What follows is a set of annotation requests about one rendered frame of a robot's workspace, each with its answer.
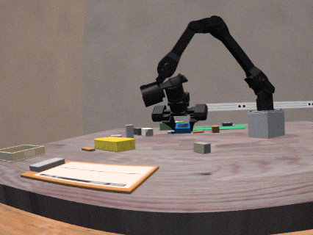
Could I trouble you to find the yellow sponge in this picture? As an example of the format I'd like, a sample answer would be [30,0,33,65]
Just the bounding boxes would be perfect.
[94,137,135,152]

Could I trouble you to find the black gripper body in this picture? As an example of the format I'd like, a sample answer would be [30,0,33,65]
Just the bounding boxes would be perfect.
[151,93,208,122]

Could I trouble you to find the green rectangular block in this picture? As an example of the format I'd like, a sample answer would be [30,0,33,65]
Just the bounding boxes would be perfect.
[159,121,184,131]

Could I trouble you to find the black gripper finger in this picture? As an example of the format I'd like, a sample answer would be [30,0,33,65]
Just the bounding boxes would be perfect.
[190,117,198,131]
[162,116,176,131]

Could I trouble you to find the blue block with black label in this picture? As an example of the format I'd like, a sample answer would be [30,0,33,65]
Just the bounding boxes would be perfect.
[175,123,191,134]

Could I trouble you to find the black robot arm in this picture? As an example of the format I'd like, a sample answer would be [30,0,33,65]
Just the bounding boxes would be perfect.
[140,15,275,111]

